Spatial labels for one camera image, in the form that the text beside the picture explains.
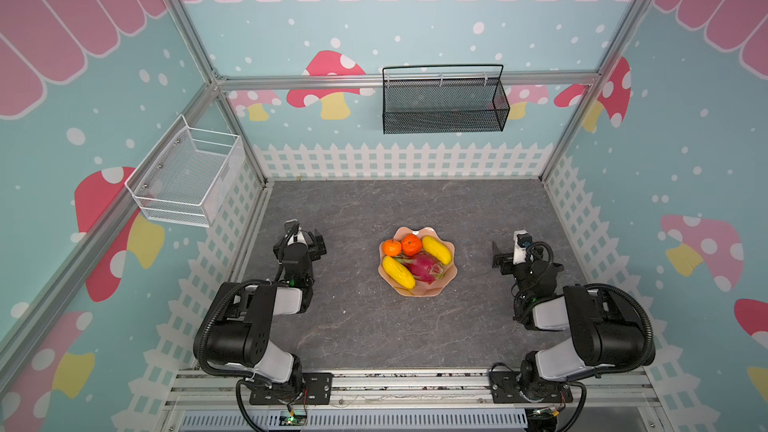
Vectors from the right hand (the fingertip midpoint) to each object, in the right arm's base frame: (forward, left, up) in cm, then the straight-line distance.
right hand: (510, 239), depth 90 cm
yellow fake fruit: (-9, +34, -4) cm, 35 cm away
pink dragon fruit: (-7, +27, -3) cm, 28 cm away
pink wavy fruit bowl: (-12, +27, -9) cm, 30 cm away
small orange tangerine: (-1, +36, -3) cm, 36 cm away
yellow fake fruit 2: (-1, +21, -4) cm, 22 cm away
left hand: (+2, +64, -2) cm, 64 cm away
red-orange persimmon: (0, +30, -3) cm, 30 cm away
